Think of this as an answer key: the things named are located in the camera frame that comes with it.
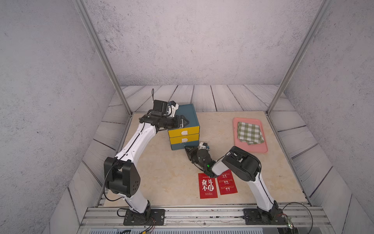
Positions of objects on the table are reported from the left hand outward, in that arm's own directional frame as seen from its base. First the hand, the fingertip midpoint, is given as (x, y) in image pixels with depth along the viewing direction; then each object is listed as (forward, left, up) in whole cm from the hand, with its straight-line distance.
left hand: (186, 122), depth 82 cm
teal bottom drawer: (-3, +4, -20) cm, 20 cm away
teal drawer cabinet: (+13, -2, -4) cm, 13 cm away
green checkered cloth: (+8, -45, -23) cm, 51 cm away
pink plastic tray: (-2, -50, -25) cm, 56 cm away
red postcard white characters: (-27, -11, -25) cm, 38 cm away
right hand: (-4, +2, -19) cm, 20 cm away
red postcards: (-25, -22, -25) cm, 42 cm away
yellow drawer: (-1, -5, -12) cm, 13 cm away
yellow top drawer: (-3, +1, -5) cm, 6 cm away
